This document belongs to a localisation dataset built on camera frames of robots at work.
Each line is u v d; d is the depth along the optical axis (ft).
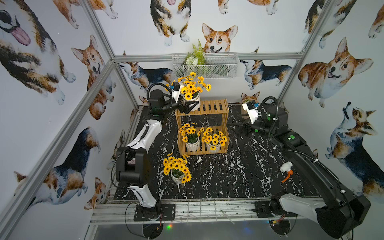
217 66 3.03
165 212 2.41
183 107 2.34
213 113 2.64
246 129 1.99
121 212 2.53
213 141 2.72
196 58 2.68
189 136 2.84
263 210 2.40
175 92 2.25
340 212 1.21
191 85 2.18
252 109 1.96
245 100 3.77
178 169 2.39
